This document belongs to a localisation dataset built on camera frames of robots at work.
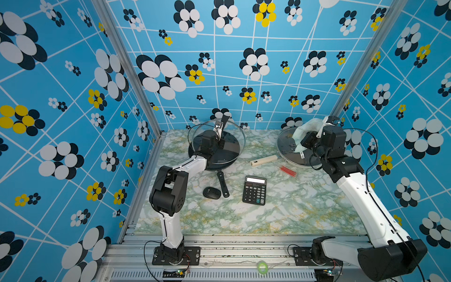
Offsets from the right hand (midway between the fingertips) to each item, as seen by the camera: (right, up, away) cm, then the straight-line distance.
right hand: (310, 131), depth 74 cm
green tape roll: (-22, -56, -1) cm, 60 cm away
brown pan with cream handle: (-18, -13, +18) cm, 29 cm away
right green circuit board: (+4, -58, -4) cm, 58 cm away
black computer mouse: (-44, -30, +16) cm, 55 cm away
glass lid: (-34, +4, +42) cm, 54 cm away
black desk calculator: (-21, -29, +18) cm, 40 cm away
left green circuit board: (-55, -58, -3) cm, 80 cm away
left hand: (-39, +3, +21) cm, 45 cm away
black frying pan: (-36, -9, +30) cm, 48 cm away
